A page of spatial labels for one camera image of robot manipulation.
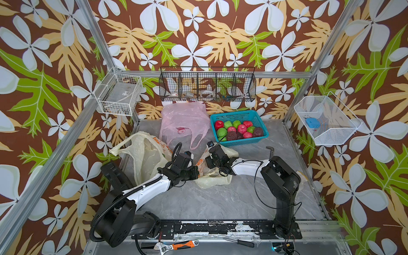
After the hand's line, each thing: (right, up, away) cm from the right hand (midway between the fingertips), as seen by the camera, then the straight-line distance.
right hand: (208, 157), depth 97 cm
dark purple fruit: (+32, +16, +4) cm, 36 cm away
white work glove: (+56, -12, -6) cm, 57 cm away
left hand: (-5, -6, -11) cm, 13 cm away
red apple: (+8, +22, +14) cm, 27 cm away
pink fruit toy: (+23, +18, +11) cm, 31 cm away
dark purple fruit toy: (+16, +13, +2) cm, 21 cm away
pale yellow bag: (0, -9, -15) cm, 17 cm away
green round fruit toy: (+29, +18, +10) cm, 36 cm away
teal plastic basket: (+32, +28, +18) cm, 46 cm away
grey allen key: (+42, +5, +8) cm, 43 cm away
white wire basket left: (-50, +36, -11) cm, 62 cm away
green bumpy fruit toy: (+14, +21, +14) cm, 29 cm away
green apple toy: (+20, +22, +15) cm, 34 cm away
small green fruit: (+9, +13, +11) cm, 19 cm away
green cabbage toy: (+9, +15, +8) cm, 20 cm away
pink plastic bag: (-10, +27, +11) cm, 31 cm away
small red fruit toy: (+26, +14, +7) cm, 31 cm away
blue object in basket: (+56, +20, -12) cm, 61 cm away
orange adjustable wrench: (-21, -37, -27) cm, 50 cm away
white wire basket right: (+62, +20, -15) cm, 67 cm away
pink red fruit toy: (+16, +18, +11) cm, 27 cm away
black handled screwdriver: (+14, -35, -26) cm, 46 cm away
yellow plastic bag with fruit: (-38, +2, +2) cm, 38 cm away
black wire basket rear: (0, +46, +1) cm, 46 cm away
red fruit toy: (+29, +22, +14) cm, 39 cm away
